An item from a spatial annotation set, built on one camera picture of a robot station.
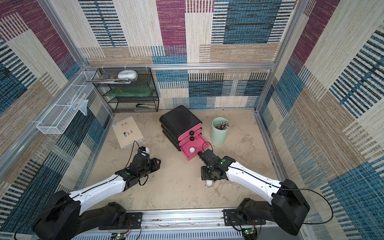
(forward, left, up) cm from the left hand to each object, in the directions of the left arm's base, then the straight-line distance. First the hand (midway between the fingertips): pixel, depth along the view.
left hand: (159, 161), depth 88 cm
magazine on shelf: (+40, +28, +29) cm, 57 cm away
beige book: (+26, +27, -5) cm, 38 cm away
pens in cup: (+15, -38, +12) cm, 43 cm away
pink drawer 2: (+12, -23, -2) cm, 27 cm away
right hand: (-8, -26, 0) cm, 27 cm away
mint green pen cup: (+16, -36, +1) cm, 40 cm away
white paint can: (+8, -19, -1) cm, 20 cm away
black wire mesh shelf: (+47, +25, +15) cm, 56 cm away
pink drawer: (+13, -18, +10) cm, 25 cm away
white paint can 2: (-12, -28, -3) cm, 31 cm away
